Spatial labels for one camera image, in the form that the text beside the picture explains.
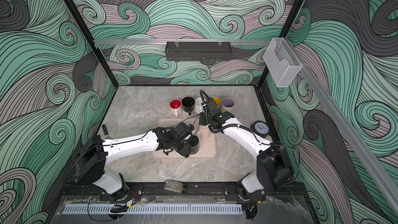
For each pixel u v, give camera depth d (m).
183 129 0.62
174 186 0.72
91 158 0.43
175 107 1.04
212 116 0.63
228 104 0.96
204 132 0.86
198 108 0.98
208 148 0.88
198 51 0.94
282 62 0.79
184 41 0.96
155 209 0.70
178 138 0.62
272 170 0.41
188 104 0.97
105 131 0.95
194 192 0.74
